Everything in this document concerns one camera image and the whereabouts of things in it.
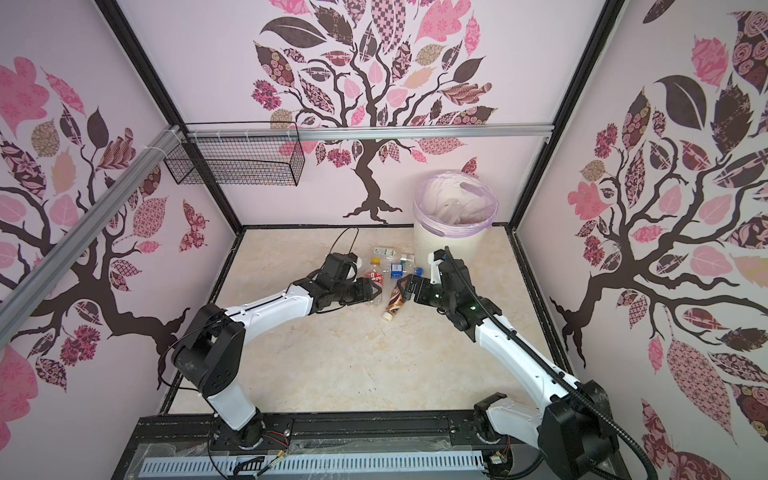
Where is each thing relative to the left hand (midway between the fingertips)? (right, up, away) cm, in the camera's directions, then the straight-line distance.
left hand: (375, 295), depth 88 cm
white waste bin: (+30, +14, +1) cm, 33 cm away
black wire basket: (-45, +45, +6) cm, 64 cm away
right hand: (+10, +5, -8) cm, 14 cm away
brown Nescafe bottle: (+6, -3, +6) cm, 9 cm away
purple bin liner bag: (+33, +29, +8) cm, 45 cm away
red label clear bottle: (0, +7, +2) cm, 7 cm away
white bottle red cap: (+25, +26, +10) cm, 38 cm away
